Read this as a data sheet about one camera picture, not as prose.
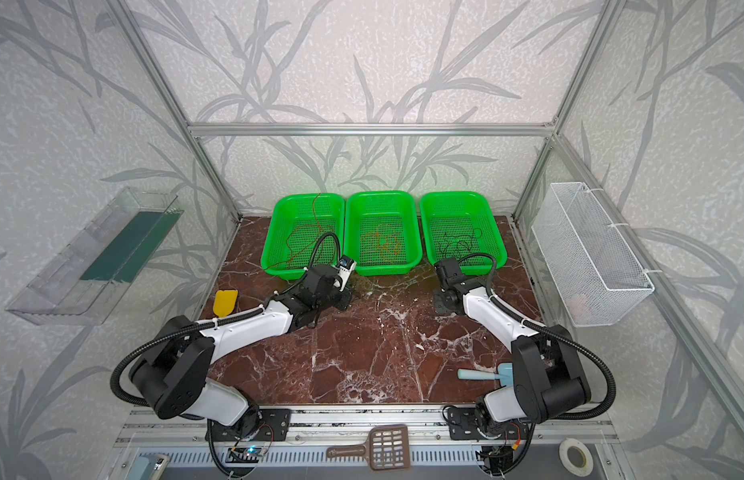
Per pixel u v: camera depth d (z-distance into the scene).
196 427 0.75
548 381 0.43
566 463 0.68
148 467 0.64
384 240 1.14
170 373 0.43
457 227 1.24
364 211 1.18
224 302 0.97
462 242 1.11
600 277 0.60
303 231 1.15
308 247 1.12
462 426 0.73
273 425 0.73
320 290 0.68
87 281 0.64
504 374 0.83
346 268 0.78
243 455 0.72
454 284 0.67
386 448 0.71
